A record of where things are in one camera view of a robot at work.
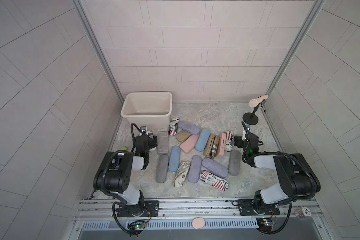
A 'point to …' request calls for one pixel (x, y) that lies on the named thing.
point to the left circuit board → (137, 225)
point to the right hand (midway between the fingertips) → (243, 133)
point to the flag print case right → (229, 140)
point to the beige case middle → (209, 145)
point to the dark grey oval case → (162, 169)
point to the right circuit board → (265, 224)
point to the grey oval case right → (234, 165)
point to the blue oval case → (174, 158)
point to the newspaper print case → (150, 134)
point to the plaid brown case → (215, 142)
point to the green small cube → (123, 148)
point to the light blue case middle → (202, 139)
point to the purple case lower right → (214, 167)
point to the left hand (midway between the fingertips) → (148, 133)
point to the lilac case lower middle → (194, 169)
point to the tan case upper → (183, 135)
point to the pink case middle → (188, 145)
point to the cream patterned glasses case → (182, 173)
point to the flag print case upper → (173, 127)
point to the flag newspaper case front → (213, 180)
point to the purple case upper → (188, 127)
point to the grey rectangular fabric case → (163, 142)
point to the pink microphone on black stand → (251, 118)
